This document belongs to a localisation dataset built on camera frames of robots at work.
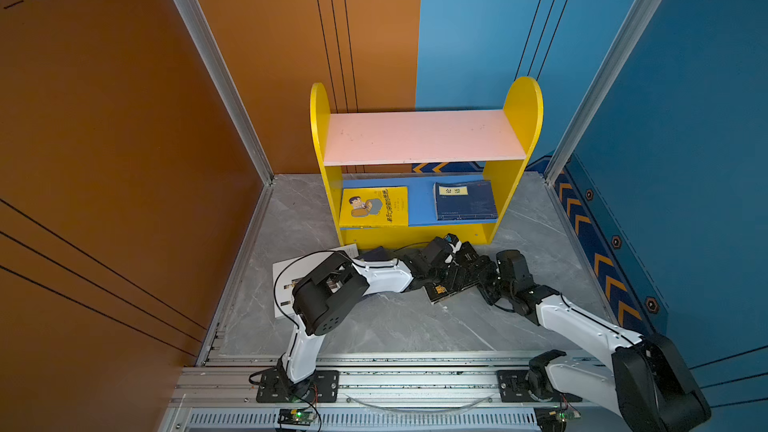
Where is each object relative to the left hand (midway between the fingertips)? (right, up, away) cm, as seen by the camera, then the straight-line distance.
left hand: (462, 273), depth 89 cm
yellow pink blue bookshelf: (-18, +31, +30) cm, 46 cm away
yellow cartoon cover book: (-29, +20, +2) cm, 35 cm away
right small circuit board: (+17, -30, -19) cm, 39 cm away
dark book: (-8, -5, -2) cm, 9 cm away
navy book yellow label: (+1, +22, +3) cm, 22 cm away
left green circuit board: (-44, -30, -18) cm, 57 cm away
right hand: (0, +1, -2) cm, 2 cm away
